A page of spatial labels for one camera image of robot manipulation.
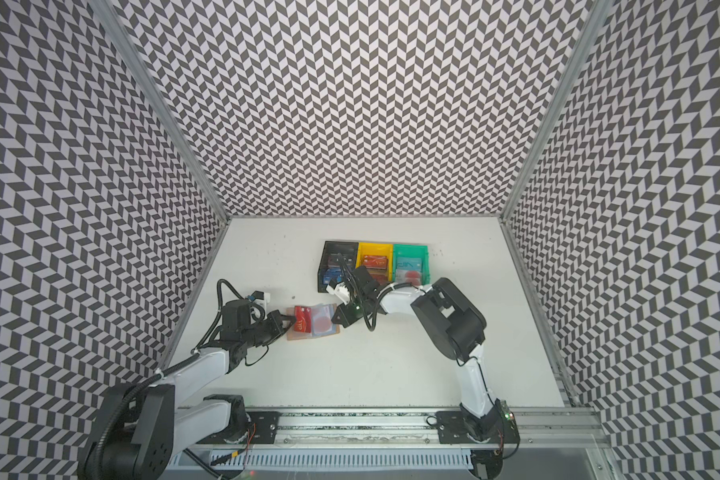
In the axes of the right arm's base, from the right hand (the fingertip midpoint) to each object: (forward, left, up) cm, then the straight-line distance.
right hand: (338, 322), depth 92 cm
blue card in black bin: (+16, +3, +3) cm, 17 cm away
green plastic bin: (+24, -25, +5) cm, 35 cm away
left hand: (-1, +12, +4) cm, 13 cm away
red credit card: (-1, +10, +4) cm, 11 cm away
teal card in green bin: (+20, -23, +3) cm, 31 cm away
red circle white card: (0, +5, +2) cm, 5 cm away
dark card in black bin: (+21, +2, +4) cm, 21 cm away
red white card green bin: (+15, -23, +3) cm, 28 cm away
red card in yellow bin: (+20, -12, +3) cm, 24 cm away
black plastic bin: (+25, +3, +7) cm, 26 cm away
